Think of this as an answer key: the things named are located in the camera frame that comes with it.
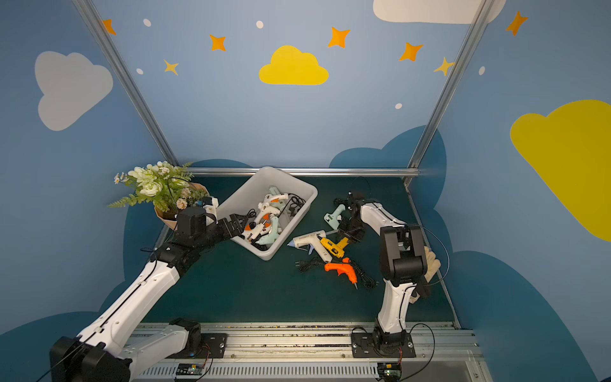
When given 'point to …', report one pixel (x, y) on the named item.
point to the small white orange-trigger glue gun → (266, 212)
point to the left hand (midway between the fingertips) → (238, 218)
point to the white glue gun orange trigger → (272, 198)
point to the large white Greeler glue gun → (313, 240)
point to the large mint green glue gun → (274, 190)
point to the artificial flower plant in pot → (160, 185)
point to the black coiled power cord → (304, 266)
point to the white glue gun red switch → (256, 230)
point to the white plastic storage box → (251, 194)
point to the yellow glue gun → (336, 250)
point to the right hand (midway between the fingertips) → (344, 234)
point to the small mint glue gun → (270, 239)
